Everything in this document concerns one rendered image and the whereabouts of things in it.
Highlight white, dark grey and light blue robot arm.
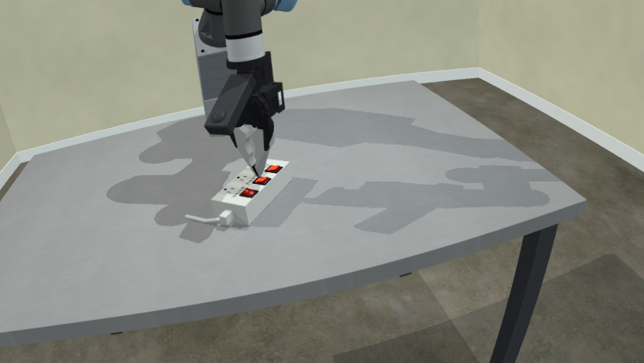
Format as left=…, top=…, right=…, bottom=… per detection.
left=182, top=0, right=298, bottom=135

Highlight white power strip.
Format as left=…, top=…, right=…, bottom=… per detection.
left=185, top=159, right=292, bottom=226

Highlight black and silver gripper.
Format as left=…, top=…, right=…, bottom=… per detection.
left=226, top=51, right=285, bottom=177

